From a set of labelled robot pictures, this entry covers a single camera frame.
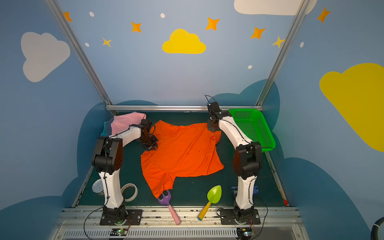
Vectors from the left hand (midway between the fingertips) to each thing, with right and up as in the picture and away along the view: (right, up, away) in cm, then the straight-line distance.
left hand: (159, 146), depth 100 cm
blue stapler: (+47, -22, -18) cm, 55 cm away
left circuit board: (-14, -38, -29) cm, 50 cm away
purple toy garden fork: (+8, -27, -20) cm, 34 cm away
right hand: (+38, +15, -6) cm, 41 cm away
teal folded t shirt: (-41, +10, +5) cm, 42 cm away
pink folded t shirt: (-28, +17, +5) cm, 33 cm away
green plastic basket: (+70, +16, +15) cm, 73 cm away
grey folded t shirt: (-36, +12, +2) cm, 38 cm away
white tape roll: (-9, -24, -20) cm, 33 cm away
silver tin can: (-28, -19, -21) cm, 40 cm away
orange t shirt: (+20, -3, 0) cm, 20 cm away
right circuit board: (+48, -38, -29) cm, 68 cm away
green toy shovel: (+35, -25, -18) cm, 46 cm away
